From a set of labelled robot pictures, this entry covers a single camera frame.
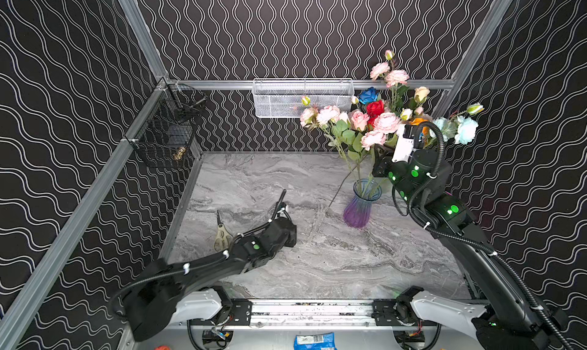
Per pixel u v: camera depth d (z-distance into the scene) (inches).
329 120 27.6
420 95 32.2
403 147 20.3
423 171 16.9
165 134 36.4
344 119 28.8
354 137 28.7
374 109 29.5
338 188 41.9
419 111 30.7
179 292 16.6
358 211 37.7
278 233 23.9
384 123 24.5
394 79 30.7
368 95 30.7
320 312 30.0
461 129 23.0
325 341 27.1
